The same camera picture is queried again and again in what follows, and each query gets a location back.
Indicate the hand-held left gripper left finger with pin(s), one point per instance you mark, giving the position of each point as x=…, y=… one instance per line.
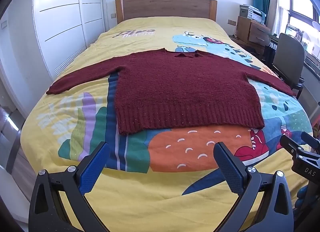
x=91, y=172

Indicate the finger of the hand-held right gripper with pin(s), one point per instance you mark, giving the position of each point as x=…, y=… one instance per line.
x=288, y=143
x=310, y=139

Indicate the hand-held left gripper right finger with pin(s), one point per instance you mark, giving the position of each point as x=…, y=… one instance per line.
x=231, y=172

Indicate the dark red knitted sweater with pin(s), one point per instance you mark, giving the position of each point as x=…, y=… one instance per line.
x=187, y=92

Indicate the bed with yellow cartoon duvet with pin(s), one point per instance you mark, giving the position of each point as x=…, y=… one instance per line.
x=150, y=209

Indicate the grey office chair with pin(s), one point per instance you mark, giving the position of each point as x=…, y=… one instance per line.
x=288, y=57

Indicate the black bag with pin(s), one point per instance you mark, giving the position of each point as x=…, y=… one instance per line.
x=269, y=53

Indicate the wooden nightstand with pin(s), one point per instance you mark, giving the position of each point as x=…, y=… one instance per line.
x=250, y=30

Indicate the white printer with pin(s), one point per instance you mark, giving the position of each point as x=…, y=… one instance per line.
x=252, y=14

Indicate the window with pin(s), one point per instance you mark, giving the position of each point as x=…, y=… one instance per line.
x=301, y=4

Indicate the white wardrobe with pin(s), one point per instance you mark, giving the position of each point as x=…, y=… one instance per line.
x=62, y=22

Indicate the wooden bed headboard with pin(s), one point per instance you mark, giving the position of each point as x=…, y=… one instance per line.
x=167, y=5

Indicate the wall socket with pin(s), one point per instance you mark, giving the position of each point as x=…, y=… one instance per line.
x=113, y=15
x=231, y=22

